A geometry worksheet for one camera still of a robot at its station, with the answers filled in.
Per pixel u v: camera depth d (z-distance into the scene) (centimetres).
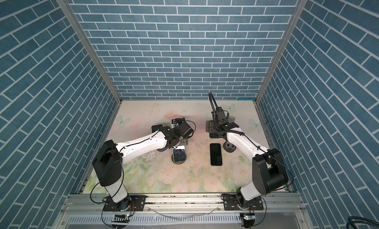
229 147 89
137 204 73
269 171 44
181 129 67
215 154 93
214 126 67
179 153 84
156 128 91
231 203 74
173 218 71
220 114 69
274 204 76
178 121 79
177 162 86
